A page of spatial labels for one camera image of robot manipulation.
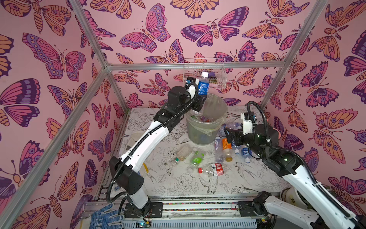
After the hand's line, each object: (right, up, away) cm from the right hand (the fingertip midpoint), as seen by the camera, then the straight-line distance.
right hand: (234, 125), depth 67 cm
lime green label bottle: (-16, -21, +20) cm, 33 cm away
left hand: (-13, +15, +2) cm, 20 cm away
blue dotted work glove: (-66, -48, +4) cm, 81 cm away
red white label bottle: (-6, -27, +18) cm, 33 cm away
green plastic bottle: (-17, +5, +28) cm, 33 cm away
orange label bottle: (+4, -16, +26) cm, 31 cm away
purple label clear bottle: (-1, -17, +28) cm, 32 cm away
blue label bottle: (+10, -16, +24) cm, 30 cm away
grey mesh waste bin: (-13, 0, +11) cm, 17 cm away
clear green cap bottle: (-24, -19, +28) cm, 42 cm away
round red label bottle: (-8, +3, +27) cm, 29 cm away
